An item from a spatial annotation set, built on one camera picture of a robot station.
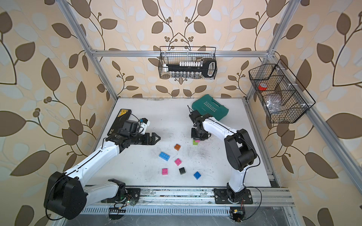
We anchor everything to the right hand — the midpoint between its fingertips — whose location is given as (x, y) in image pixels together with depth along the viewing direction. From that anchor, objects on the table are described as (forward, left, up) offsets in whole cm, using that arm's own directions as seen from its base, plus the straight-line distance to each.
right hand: (197, 139), depth 92 cm
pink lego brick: (-14, +13, -3) cm, 19 cm away
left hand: (-2, +27, +10) cm, 29 cm away
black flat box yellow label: (+23, +56, -1) cm, 60 cm away
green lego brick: (-1, +1, -3) cm, 4 cm away
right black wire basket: (+6, -45, +30) cm, 54 cm away
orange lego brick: (-4, +13, -2) cm, 14 cm away
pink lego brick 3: (-19, +20, -3) cm, 28 cm away
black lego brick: (-19, +10, -3) cm, 22 cm away
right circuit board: (-40, -18, -7) cm, 45 cm away
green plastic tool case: (+29, -11, +2) cm, 31 cm away
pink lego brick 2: (-2, 0, 0) cm, 2 cm away
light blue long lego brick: (-10, +21, -2) cm, 24 cm away
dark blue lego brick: (-22, +1, -3) cm, 22 cm away
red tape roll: (+17, -39, +29) cm, 51 cm away
